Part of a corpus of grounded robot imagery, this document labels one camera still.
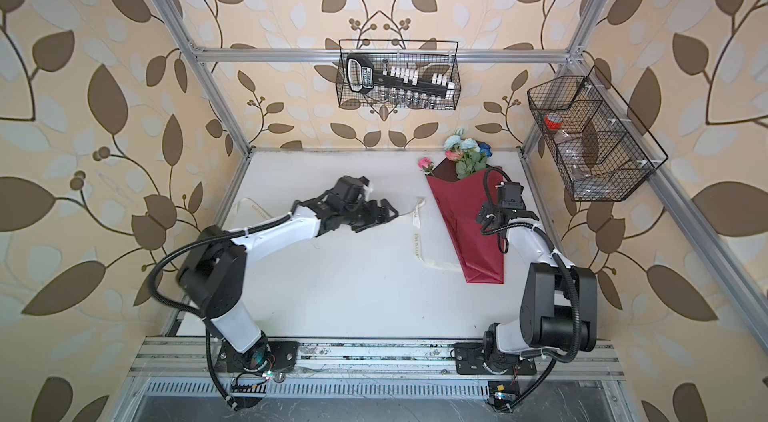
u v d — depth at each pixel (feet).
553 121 2.86
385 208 2.59
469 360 2.42
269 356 2.41
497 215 2.18
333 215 2.16
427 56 2.99
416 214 3.25
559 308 1.42
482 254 2.97
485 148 3.76
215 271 1.56
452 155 3.79
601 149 2.40
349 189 2.27
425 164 3.67
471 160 3.67
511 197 2.32
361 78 2.84
